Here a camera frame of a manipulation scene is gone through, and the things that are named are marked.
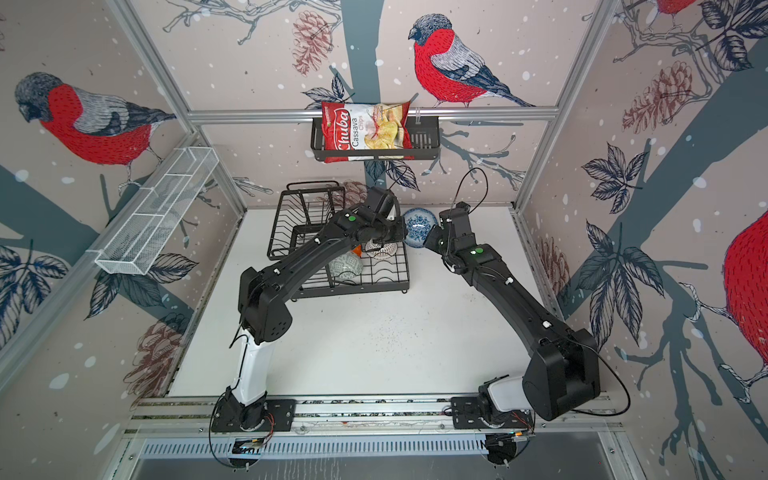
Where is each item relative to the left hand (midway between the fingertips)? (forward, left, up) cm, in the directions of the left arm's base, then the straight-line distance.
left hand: (410, 232), depth 83 cm
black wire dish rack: (+18, +37, -9) cm, 42 cm away
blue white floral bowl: (+5, -3, -1) cm, 6 cm away
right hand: (-1, -5, -1) cm, 5 cm away
